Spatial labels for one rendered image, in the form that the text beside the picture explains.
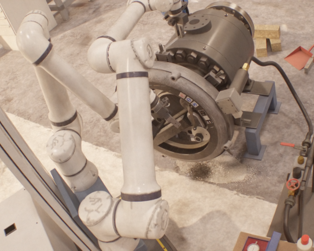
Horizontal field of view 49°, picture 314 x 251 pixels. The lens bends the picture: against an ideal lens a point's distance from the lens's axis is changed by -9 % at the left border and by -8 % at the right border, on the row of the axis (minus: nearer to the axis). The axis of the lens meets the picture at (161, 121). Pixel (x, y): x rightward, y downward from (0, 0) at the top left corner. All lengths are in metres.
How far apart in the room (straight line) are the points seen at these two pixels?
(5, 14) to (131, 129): 4.40
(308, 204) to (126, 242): 1.27
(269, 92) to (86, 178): 1.52
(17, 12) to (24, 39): 4.12
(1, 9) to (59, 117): 3.82
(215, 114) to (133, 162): 0.77
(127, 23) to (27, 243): 1.08
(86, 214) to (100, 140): 1.88
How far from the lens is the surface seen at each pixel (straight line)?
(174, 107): 2.41
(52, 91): 1.75
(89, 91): 1.59
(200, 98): 1.91
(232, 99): 1.88
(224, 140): 2.09
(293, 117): 2.91
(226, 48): 2.33
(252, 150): 2.63
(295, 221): 2.33
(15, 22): 5.59
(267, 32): 3.63
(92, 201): 1.44
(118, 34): 1.53
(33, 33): 1.50
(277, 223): 2.32
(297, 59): 3.51
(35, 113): 4.08
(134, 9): 1.75
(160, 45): 1.97
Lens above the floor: 2.03
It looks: 40 degrees down
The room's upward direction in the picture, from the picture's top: 22 degrees counter-clockwise
